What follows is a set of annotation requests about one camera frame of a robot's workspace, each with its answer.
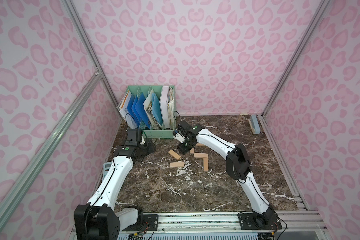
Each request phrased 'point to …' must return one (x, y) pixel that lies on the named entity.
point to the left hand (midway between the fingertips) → (152, 144)
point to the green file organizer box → (156, 131)
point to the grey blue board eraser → (254, 123)
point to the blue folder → (136, 108)
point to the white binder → (164, 106)
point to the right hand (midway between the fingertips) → (181, 150)
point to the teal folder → (156, 108)
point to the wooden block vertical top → (192, 150)
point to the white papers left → (122, 106)
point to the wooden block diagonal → (174, 154)
